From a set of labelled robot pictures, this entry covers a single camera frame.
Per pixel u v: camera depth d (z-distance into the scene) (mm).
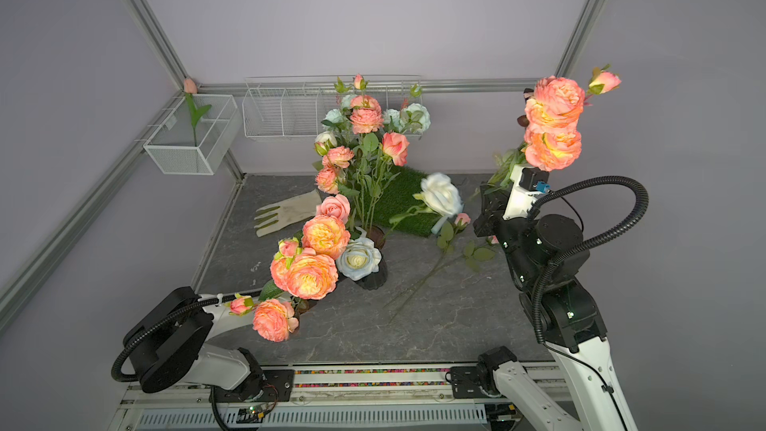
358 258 535
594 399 366
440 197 535
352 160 667
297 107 971
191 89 896
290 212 1089
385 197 737
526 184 445
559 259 361
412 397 735
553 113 355
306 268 413
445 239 988
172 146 846
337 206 526
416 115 709
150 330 403
